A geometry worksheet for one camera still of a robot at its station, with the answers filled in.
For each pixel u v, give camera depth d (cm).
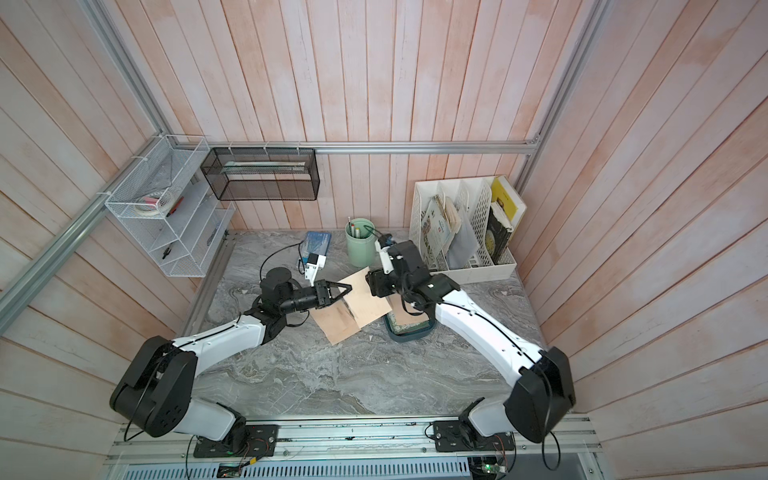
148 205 75
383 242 69
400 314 80
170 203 75
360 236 107
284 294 68
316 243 116
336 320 94
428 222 106
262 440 73
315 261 76
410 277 58
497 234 97
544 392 40
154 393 43
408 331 92
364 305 79
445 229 93
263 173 104
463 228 97
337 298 76
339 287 78
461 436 67
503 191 96
